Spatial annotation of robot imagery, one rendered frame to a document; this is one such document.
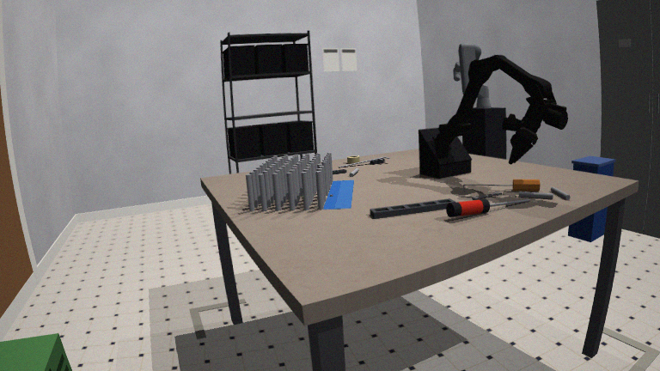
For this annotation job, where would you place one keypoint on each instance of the orange-brown tool handle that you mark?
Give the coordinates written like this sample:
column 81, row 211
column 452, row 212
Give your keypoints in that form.
column 520, row 185

